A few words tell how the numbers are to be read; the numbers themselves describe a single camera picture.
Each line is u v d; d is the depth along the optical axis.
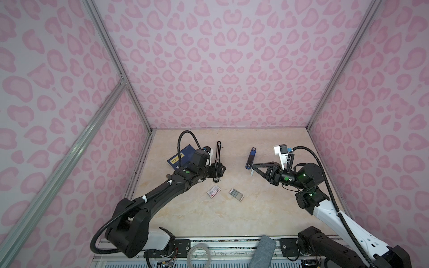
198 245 0.76
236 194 0.90
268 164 0.63
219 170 0.75
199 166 0.64
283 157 0.61
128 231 0.41
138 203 0.44
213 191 0.89
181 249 0.72
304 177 0.54
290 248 0.72
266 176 0.62
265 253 0.70
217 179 0.95
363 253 0.40
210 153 0.78
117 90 0.85
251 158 0.99
